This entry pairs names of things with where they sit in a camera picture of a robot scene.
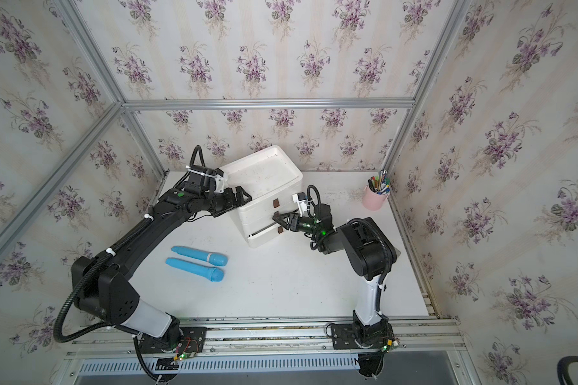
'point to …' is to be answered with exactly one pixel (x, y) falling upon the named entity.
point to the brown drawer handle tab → (275, 203)
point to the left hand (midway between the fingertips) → (243, 203)
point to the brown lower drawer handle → (280, 229)
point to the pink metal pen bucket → (372, 200)
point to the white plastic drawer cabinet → (271, 178)
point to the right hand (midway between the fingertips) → (279, 220)
